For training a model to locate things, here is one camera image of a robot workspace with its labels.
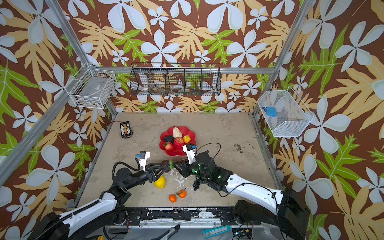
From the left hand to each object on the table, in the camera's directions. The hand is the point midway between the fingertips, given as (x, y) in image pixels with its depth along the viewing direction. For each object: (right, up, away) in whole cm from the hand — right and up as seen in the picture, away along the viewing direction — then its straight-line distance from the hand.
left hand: (165, 165), depth 72 cm
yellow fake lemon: (-4, -11, +8) cm, 14 cm away
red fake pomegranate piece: (+4, +9, +24) cm, 26 cm away
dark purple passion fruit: (0, +1, -2) cm, 2 cm away
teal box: (+21, -31, -3) cm, 37 cm away
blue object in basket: (+59, +28, +14) cm, 67 cm away
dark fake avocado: (-2, +11, +28) cm, 30 cm away
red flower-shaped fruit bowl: (-4, +15, +32) cm, 36 cm away
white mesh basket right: (+67, +26, +12) cm, 73 cm away
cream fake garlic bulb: (+3, +15, +29) cm, 33 cm away
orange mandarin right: (+8, -17, +7) cm, 20 cm away
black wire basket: (+2, +51, +26) cm, 57 cm away
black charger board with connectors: (-36, +18, +36) cm, 54 cm away
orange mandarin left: (+3, -19, +6) cm, 20 cm away
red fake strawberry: (-2, +7, +23) cm, 24 cm away
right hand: (+4, +1, -1) cm, 4 cm away
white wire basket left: (-46, +42, +15) cm, 64 cm away
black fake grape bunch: (+15, -13, +11) cm, 23 cm away
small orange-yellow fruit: (+9, +11, +27) cm, 31 cm away
